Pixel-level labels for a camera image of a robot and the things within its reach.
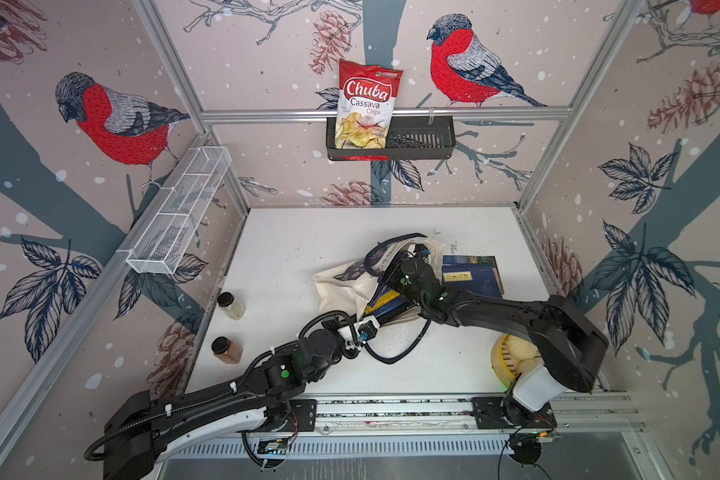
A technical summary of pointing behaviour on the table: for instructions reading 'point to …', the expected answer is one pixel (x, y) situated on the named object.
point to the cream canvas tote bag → (347, 290)
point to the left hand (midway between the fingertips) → (364, 306)
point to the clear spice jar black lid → (229, 305)
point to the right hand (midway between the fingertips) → (378, 267)
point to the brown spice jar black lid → (227, 351)
